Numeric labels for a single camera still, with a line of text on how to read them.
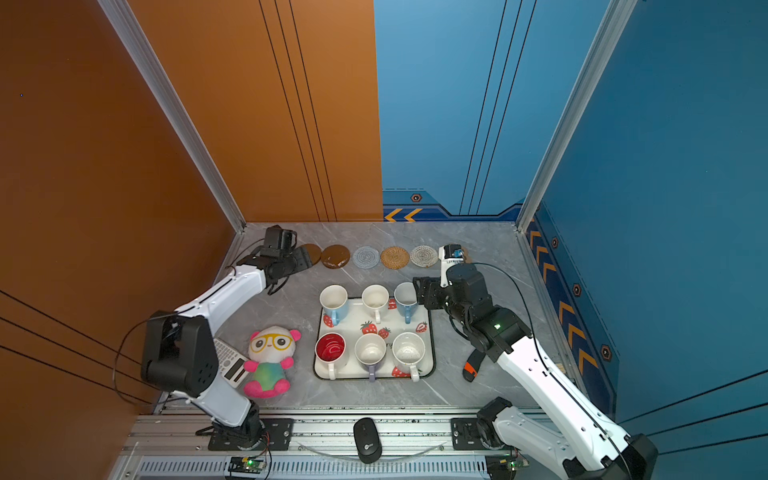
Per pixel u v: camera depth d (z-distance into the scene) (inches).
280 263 28.3
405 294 36.0
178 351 18.0
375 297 36.4
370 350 34.2
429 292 24.5
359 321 36.8
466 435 28.6
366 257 42.9
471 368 32.6
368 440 28.1
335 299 36.2
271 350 31.8
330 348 33.6
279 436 29.2
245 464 27.9
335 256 43.0
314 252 45.0
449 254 24.1
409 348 34.2
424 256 42.9
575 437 15.2
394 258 43.0
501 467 27.6
